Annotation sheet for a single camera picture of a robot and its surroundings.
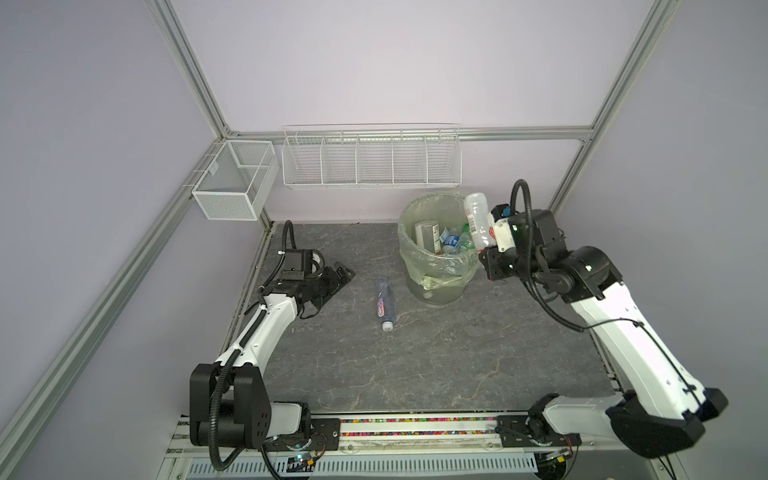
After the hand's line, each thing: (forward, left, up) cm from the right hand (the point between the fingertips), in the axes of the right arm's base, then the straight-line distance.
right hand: (488, 256), depth 68 cm
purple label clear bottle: (+4, +25, -28) cm, 38 cm away
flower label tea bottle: (+15, +12, -9) cm, 22 cm away
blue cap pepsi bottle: (+18, +5, -15) cm, 24 cm away
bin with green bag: (+4, +11, -15) cm, 19 cm away
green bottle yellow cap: (+4, +5, +2) cm, 6 cm away
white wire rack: (+44, +30, -1) cm, 53 cm away
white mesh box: (+41, +77, -9) cm, 88 cm away
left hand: (+4, +36, -17) cm, 40 cm away
